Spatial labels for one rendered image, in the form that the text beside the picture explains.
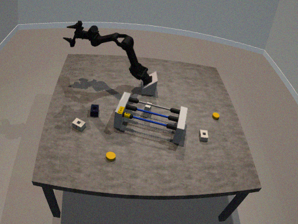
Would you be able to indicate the yellow short cylinder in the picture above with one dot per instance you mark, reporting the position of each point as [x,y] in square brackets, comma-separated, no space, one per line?
[215,116]
[110,156]

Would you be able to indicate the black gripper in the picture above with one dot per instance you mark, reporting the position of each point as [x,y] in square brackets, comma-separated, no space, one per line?
[78,33]

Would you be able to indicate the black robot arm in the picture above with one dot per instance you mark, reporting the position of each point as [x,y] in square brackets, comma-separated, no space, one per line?
[136,69]

